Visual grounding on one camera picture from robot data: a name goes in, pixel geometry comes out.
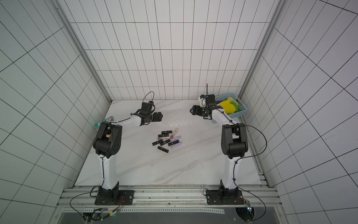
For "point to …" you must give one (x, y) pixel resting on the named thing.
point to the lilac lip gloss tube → (176, 144)
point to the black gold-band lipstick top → (166, 131)
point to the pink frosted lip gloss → (164, 137)
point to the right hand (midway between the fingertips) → (189, 110)
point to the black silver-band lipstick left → (158, 142)
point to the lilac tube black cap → (175, 138)
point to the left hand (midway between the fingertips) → (155, 117)
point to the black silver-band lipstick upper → (163, 135)
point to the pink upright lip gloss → (174, 133)
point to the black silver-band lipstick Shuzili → (166, 141)
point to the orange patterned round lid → (95, 137)
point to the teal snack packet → (110, 119)
